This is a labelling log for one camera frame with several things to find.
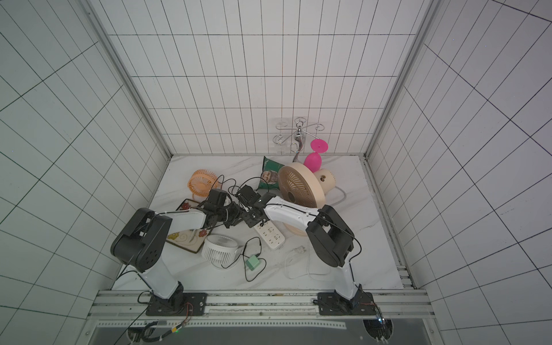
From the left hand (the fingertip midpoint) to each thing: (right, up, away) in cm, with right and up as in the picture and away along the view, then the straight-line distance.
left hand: (245, 218), depth 94 cm
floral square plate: (-22, -7, -6) cm, 24 cm away
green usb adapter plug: (+4, -14, -14) cm, 20 cm away
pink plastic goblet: (+30, +26, 0) cm, 40 cm away
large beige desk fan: (+24, +16, -26) cm, 39 cm away
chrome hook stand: (+23, +37, -5) cm, 44 cm away
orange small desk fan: (-21, +16, +2) cm, 26 cm away
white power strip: (+12, -5, -7) cm, 14 cm away
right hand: (0, +1, -5) cm, 5 cm away
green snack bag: (+11, +25, +12) cm, 29 cm away
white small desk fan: (-6, -9, -16) cm, 20 cm away
